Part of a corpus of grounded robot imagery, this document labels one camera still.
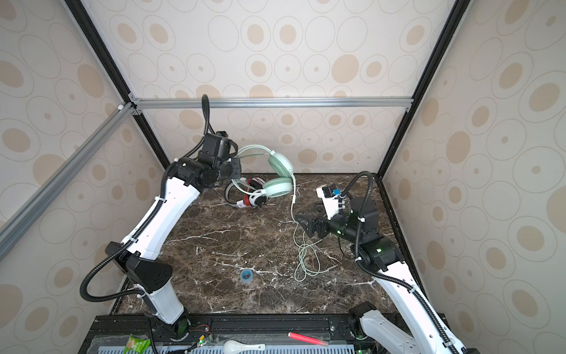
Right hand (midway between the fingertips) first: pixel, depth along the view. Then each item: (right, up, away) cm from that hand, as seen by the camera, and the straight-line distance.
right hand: (307, 210), depth 67 cm
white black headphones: (-20, +4, +33) cm, 39 cm away
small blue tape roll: (-22, -27, +18) cm, 39 cm away
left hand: (-22, +16, +7) cm, 28 cm away
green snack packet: (-53, -43, +2) cm, 68 cm away
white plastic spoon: (-24, -44, +3) cm, 50 cm away
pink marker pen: (0, -42, +4) cm, 42 cm away
